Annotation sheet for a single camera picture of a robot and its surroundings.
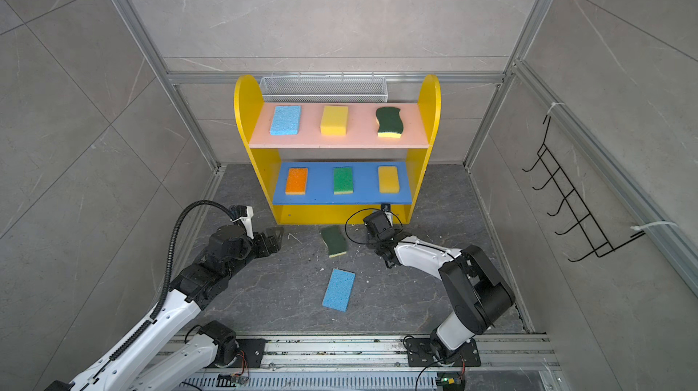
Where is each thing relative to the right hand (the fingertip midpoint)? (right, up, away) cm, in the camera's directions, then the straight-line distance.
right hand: (383, 233), depth 94 cm
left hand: (-33, +5, -17) cm, 37 cm away
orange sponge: (-30, +18, 0) cm, 36 cm away
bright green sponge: (-14, +18, +1) cm, 23 cm away
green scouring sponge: (-17, -3, +1) cm, 17 cm away
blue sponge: (-15, -16, -9) cm, 24 cm away
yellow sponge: (+2, +19, +2) cm, 19 cm away
